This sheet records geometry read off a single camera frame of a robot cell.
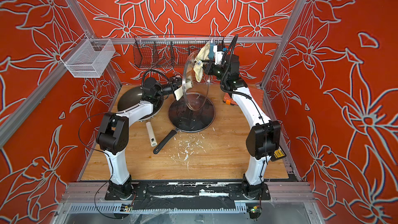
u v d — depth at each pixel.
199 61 0.73
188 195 0.73
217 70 0.69
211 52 0.76
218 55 0.69
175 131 0.85
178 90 0.70
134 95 1.04
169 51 1.01
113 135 0.52
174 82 0.73
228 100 1.06
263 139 0.47
